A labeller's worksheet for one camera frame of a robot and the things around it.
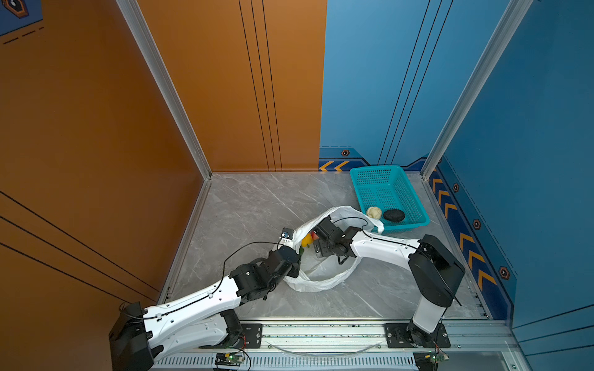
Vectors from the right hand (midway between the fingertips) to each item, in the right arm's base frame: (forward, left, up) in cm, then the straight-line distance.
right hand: (328, 244), depth 91 cm
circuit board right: (-36, -31, -3) cm, 48 cm away
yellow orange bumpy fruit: (0, +8, +3) cm, 9 cm away
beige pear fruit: (+14, -21, +2) cm, 25 cm away
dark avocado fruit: (+13, -29, +1) cm, 32 cm away
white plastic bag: (-11, +5, -1) cm, 12 cm away
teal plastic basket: (+32, -32, -2) cm, 46 cm away
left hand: (-8, +11, +11) cm, 17 cm away
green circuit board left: (-37, +32, -4) cm, 49 cm away
